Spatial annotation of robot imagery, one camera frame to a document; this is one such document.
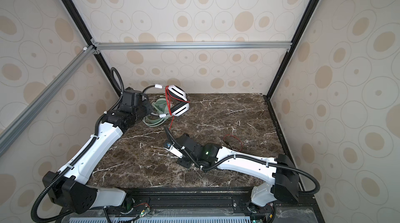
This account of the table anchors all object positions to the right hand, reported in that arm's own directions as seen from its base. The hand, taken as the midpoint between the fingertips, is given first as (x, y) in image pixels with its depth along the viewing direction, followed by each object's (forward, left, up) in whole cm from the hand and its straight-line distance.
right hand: (179, 152), depth 74 cm
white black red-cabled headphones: (+17, +1, +18) cm, 24 cm away
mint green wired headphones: (+33, +16, -6) cm, 37 cm away
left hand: (+20, +13, +14) cm, 27 cm away
